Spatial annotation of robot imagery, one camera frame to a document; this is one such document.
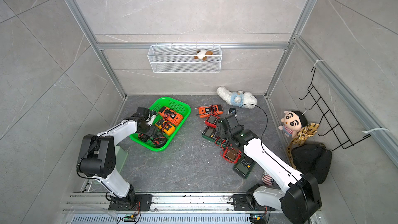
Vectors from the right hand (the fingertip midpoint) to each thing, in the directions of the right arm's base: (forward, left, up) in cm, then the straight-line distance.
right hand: (227, 126), depth 82 cm
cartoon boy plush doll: (+1, -35, +2) cm, 35 cm away
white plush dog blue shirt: (+27, -17, -8) cm, 33 cm away
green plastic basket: (+22, +26, -10) cm, 36 cm away
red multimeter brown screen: (-10, -2, -13) cm, 17 cm away
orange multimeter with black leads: (+16, +34, -11) cm, 40 cm away
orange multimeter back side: (+22, +10, -13) cm, 28 cm away
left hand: (+8, +48, -11) cm, 50 cm away
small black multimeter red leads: (-3, +40, -10) cm, 41 cm away
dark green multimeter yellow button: (+5, +9, -14) cm, 17 cm away
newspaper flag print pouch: (-23, -20, -14) cm, 34 cm away
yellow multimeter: (+7, +35, -12) cm, 37 cm away
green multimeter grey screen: (-16, -9, -15) cm, 24 cm away
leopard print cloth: (-7, -37, +3) cm, 38 cm away
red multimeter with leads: (+12, +8, -12) cm, 19 cm away
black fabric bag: (-19, -36, +3) cm, 41 cm away
